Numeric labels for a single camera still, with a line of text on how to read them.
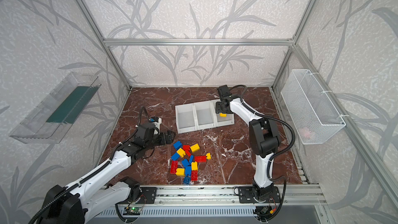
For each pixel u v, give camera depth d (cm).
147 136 65
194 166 81
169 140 75
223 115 99
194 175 78
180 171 79
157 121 76
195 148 88
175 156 85
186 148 91
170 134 76
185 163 84
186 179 77
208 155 87
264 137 51
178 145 88
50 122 63
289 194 75
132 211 71
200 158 84
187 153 85
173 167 82
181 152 85
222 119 97
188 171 79
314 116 61
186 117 100
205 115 104
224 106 71
